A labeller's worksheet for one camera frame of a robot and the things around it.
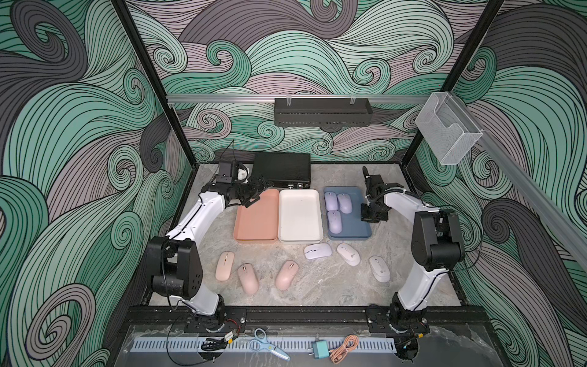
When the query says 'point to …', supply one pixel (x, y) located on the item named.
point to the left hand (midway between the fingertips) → (267, 187)
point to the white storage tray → (299, 216)
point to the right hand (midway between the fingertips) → (366, 219)
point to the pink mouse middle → (248, 277)
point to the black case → (286, 170)
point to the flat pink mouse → (223, 271)
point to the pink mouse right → (287, 273)
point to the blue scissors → (262, 342)
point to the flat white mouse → (317, 250)
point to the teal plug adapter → (320, 349)
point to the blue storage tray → (352, 225)
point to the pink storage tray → (258, 222)
